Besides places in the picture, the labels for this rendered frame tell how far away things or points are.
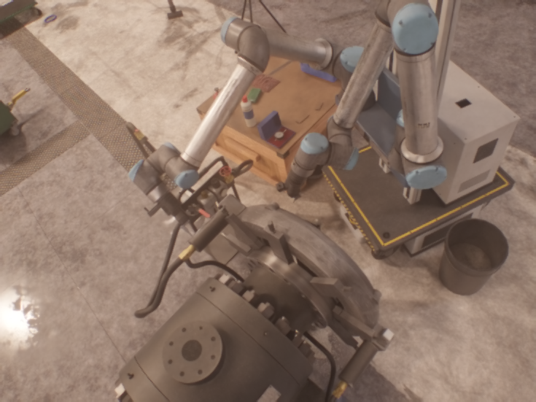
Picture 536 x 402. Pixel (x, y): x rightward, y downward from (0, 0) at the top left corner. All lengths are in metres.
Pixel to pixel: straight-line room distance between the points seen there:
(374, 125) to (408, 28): 0.93
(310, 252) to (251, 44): 0.78
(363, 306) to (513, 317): 1.18
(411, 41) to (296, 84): 1.80
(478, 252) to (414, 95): 1.39
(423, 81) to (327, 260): 0.68
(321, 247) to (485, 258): 1.26
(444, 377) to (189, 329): 1.39
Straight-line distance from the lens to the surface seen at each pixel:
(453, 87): 2.26
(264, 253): 1.66
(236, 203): 1.81
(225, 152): 3.02
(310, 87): 2.83
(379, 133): 1.96
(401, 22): 1.13
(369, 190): 2.39
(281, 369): 1.52
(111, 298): 2.82
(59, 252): 3.24
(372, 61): 1.37
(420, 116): 1.35
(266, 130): 2.52
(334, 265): 1.46
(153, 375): 1.52
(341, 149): 1.48
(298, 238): 1.46
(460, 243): 2.49
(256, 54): 1.51
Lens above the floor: 2.24
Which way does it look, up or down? 53 degrees down
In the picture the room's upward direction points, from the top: 13 degrees counter-clockwise
